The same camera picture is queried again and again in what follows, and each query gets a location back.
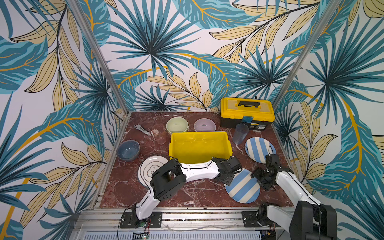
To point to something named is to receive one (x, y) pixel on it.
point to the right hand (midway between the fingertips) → (254, 178)
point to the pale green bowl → (177, 124)
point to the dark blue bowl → (128, 150)
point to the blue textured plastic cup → (240, 132)
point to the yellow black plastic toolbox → (256, 113)
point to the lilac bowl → (204, 125)
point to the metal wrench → (142, 129)
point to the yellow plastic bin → (198, 146)
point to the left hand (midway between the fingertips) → (224, 180)
